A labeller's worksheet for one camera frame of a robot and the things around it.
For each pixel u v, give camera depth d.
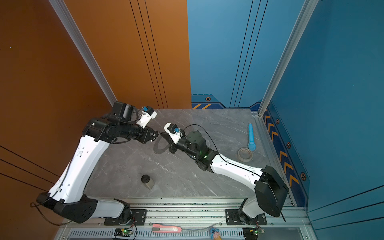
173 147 0.61
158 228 0.71
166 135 0.58
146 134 0.57
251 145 0.97
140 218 0.73
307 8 0.70
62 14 0.71
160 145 0.70
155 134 0.66
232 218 0.72
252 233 0.70
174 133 0.57
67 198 0.38
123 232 0.71
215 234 0.67
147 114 0.59
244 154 0.96
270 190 0.40
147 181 0.76
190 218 0.75
